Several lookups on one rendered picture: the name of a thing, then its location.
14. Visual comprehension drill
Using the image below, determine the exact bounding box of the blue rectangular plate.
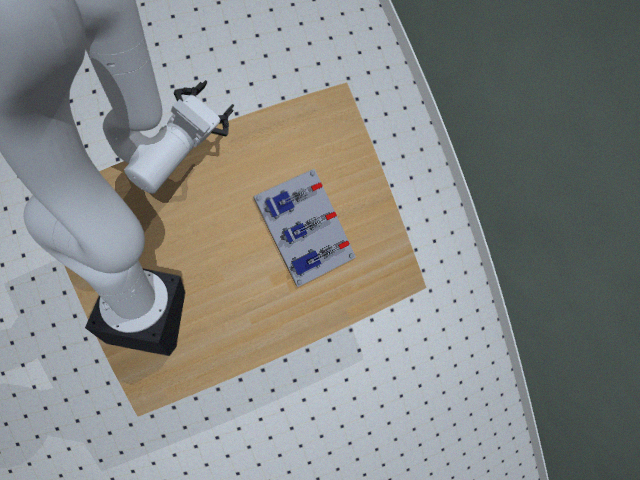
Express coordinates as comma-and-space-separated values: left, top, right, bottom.
292, 251, 322, 275

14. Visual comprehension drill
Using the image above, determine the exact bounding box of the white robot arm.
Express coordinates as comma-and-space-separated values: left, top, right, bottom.
0, 0, 211, 333

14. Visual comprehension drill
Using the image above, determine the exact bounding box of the blue rectangular block with slot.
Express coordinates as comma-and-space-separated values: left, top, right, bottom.
266, 191, 295, 217
284, 223, 308, 242

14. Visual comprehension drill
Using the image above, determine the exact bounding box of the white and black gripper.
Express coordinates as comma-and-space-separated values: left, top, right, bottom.
174, 80, 234, 147

